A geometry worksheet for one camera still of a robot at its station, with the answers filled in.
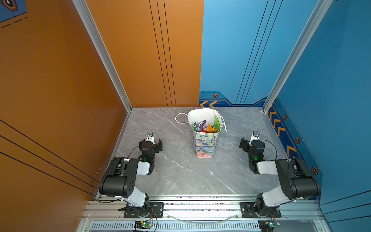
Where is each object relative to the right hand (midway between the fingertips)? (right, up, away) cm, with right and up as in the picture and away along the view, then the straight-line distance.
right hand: (249, 139), depth 93 cm
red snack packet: (-31, +6, -8) cm, 33 cm away
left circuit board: (-62, -40, -23) cm, 77 cm away
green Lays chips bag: (-23, +10, -10) cm, 27 cm away
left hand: (-64, 0, 0) cm, 64 cm away
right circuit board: (-1, -39, -23) cm, 46 cm away
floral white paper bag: (-29, +8, +1) cm, 30 cm away
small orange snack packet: (-26, +7, -7) cm, 28 cm away
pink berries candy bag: (-31, +11, 0) cm, 33 cm away
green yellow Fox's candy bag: (-36, +8, -7) cm, 37 cm away
